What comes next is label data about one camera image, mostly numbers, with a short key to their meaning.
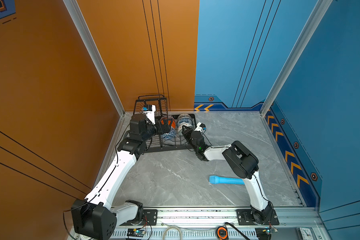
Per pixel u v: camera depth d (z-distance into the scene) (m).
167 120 0.66
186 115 1.09
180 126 0.96
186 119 1.08
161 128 0.66
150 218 0.74
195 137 0.76
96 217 0.37
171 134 1.03
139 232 0.70
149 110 0.65
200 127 0.89
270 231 0.70
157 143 0.89
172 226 0.70
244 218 0.72
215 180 0.82
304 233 0.67
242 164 0.56
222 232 0.67
